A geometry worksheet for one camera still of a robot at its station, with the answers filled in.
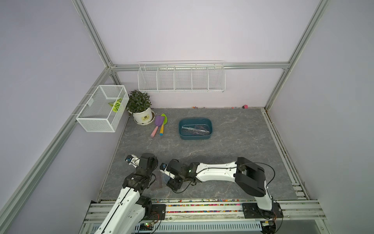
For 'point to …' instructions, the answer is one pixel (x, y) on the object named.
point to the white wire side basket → (103, 111)
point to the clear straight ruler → (196, 130)
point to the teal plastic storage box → (187, 121)
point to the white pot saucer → (154, 116)
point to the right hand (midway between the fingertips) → (171, 178)
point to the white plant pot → (144, 116)
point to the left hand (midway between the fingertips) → (152, 161)
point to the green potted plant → (138, 102)
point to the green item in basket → (116, 105)
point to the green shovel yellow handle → (161, 132)
